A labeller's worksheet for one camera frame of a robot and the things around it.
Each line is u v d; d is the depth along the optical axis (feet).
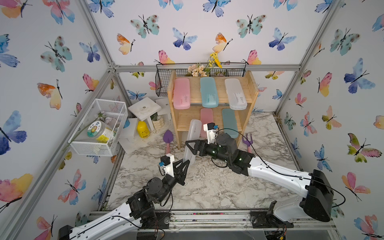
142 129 3.19
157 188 1.67
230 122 2.84
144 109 3.00
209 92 2.25
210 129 2.09
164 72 3.07
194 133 2.21
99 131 2.05
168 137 3.45
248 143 3.34
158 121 3.43
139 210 1.73
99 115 2.45
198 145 2.01
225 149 1.78
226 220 2.47
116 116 2.63
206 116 2.90
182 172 2.15
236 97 2.18
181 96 2.19
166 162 1.86
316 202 1.27
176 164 2.14
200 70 2.65
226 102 2.22
